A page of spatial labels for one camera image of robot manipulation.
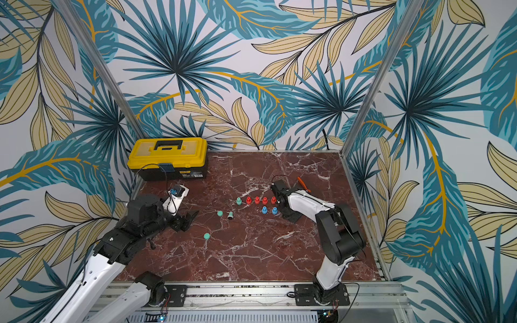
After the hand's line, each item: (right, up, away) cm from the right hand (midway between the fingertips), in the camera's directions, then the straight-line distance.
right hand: (289, 212), depth 94 cm
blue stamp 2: (-7, +1, 0) cm, 7 cm away
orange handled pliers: (+9, +12, +10) cm, 18 cm away
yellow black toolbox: (-59, +25, +2) cm, 65 cm away
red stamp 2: (-11, +5, +3) cm, 12 cm away
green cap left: (-37, -9, -6) cm, 38 cm away
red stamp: (-7, +5, +4) cm, 10 cm away
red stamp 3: (-15, +5, +4) cm, 16 cm away
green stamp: (-24, +5, +4) cm, 25 cm away
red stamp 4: (-19, +5, +4) cm, 20 cm away
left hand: (-39, +6, -22) cm, 45 cm away
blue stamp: (-11, +1, 0) cm, 11 cm away
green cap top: (-32, -1, +1) cm, 32 cm away
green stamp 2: (-27, -1, -1) cm, 27 cm away
